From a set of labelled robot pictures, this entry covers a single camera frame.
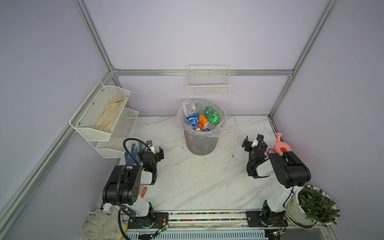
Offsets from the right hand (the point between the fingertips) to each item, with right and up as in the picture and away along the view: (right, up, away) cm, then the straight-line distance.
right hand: (254, 137), depth 93 cm
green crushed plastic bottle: (-28, +13, -8) cm, 32 cm away
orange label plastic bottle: (-33, +8, -7) cm, 35 cm away
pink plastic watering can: (+14, -6, -5) cm, 16 cm away
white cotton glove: (-84, -43, -22) cm, 96 cm away
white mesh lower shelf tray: (-87, -6, -4) cm, 87 cm away
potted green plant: (+12, -28, -30) cm, 43 cm away
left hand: (-66, -7, 0) cm, 66 cm away
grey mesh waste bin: (-29, -1, -8) cm, 31 cm away
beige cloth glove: (-85, +13, -13) cm, 87 cm away
